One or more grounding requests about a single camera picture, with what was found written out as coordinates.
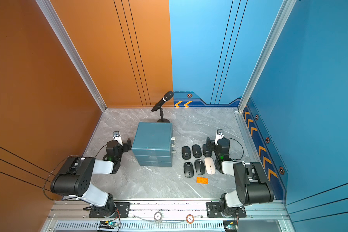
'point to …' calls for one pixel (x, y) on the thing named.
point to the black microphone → (168, 95)
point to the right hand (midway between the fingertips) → (217, 137)
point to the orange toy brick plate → (202, 180)
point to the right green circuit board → (230, 225)
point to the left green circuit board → (106, 224)
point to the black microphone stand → (162, 120)
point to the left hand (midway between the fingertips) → (122, 137)
